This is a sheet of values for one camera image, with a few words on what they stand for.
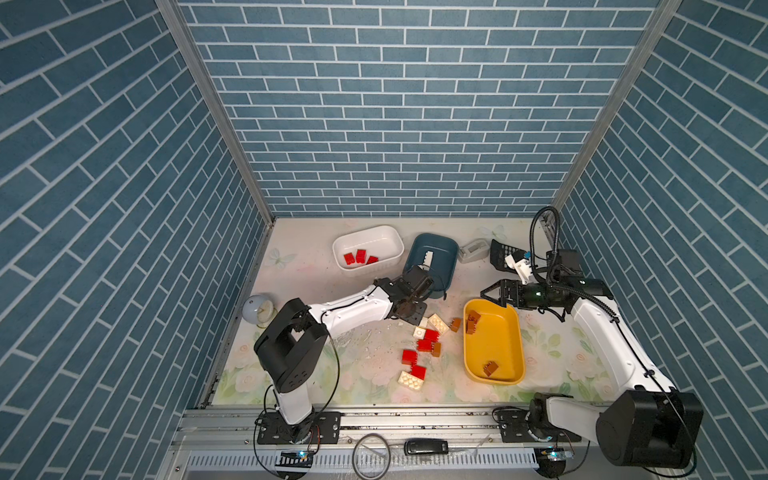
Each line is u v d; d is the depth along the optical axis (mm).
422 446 693
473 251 1075
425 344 871
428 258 1050
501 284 694
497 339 924
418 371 828
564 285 586
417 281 684
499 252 1079
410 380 806
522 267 737
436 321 914
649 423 392
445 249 1092
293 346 464
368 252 1085
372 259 1050
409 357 847
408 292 677
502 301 693
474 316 912
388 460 692
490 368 825
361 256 1077
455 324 909
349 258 1075
